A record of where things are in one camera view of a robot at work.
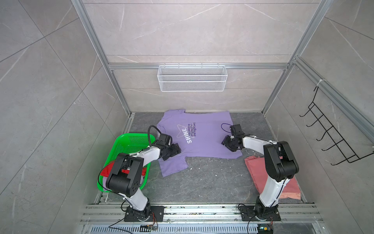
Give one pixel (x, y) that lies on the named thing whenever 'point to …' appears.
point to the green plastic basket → (129, 144)
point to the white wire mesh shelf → (192, 78)
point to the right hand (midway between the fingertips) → (223, 142)
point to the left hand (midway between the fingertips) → (176, 149)
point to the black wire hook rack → (349, 154)
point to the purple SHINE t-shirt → (198, 134)
